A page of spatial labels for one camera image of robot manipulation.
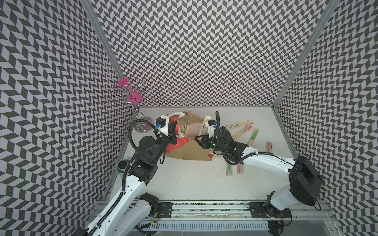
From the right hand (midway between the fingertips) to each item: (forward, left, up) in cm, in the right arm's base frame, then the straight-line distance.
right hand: (197, 139), depth 79 cm
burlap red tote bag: (+14, +8, -7) cm, 18 cm away
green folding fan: (+12, -38, -16) cm, 43 cm away
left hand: (0, +10, +15) cm, 18 cm away
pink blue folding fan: (+4, -46, -17) cm, 50 cm away
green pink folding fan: (-10, -19, -17) cm, 27 cm away
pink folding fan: (+17, -32, -16) cm, 39 cm away
